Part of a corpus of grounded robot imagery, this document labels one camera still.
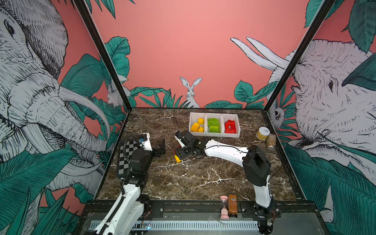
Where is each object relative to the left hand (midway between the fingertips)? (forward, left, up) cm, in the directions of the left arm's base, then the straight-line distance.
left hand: (158, 137), depth 79 cm
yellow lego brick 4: (+17, -26, -16) cm, 35 cm away
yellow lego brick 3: (+19, -21, -18) cm, 34 cm away
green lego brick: (+17, -36, -16) cm, 43 cm away
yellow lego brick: (+26, -27, -18) cm, 41 cm away
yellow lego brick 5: (-9, -10, -9) cm, 16 cm away
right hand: (-2, -11, -10) cm, 15 cm away
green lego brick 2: (+23, -36, -16) cm, 46 cm away
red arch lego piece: (+18, -50, -18) cm, 57 cm away
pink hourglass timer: (-35, -34, -17) cm, 51 cm away
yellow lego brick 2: (+22, -23, -17) cm, 36 cm away
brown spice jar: (+5, -73, -16) cm, 75 cm away
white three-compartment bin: (+25, -43, -14) cm, 51 cm away
